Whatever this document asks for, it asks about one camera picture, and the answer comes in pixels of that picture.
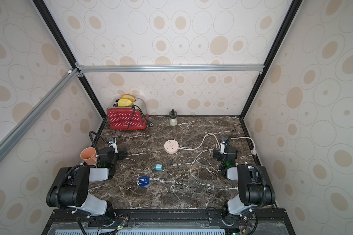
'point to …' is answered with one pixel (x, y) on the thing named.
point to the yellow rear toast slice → (129, 96)
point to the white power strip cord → (254, 152)
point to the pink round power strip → (171, 146)
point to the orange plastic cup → (88, 154)
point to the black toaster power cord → (150, 123)
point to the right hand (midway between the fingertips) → (223, 147)
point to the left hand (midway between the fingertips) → (121, 145)
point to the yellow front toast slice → (124, 102)
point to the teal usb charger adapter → (158, 167)
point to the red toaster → (119, 117)
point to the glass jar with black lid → (173, 116)
